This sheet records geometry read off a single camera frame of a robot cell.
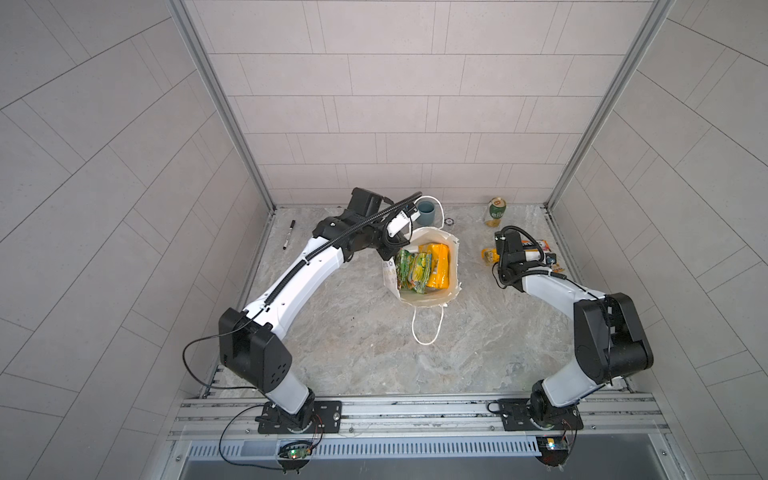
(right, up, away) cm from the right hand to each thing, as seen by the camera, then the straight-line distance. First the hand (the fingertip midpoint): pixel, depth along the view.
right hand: (504, 244), depth 94 cm
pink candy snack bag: (+2, -1, -17) cm, 17 cm away
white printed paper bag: (-24, -15, -11) cm, 30 cm away
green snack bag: (-32, -7, -3) cm, 33 cm away
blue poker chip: (-14, +8, +18) cm, 24 cm away
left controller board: (-57, -45, -29) cm, 78 cm away
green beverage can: (+1, +12, +11) cm, 16 cm away
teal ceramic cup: (-23, +11, +17) cm, 31 cm away
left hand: (-30, +3, -19) cm, 35 cm away
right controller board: (+3, -47, -25) cm, 53 cm away
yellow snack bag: (-22, -9, -11) cm, 26 cm away
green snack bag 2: (-27, -8, -5) cm, 29 cm away
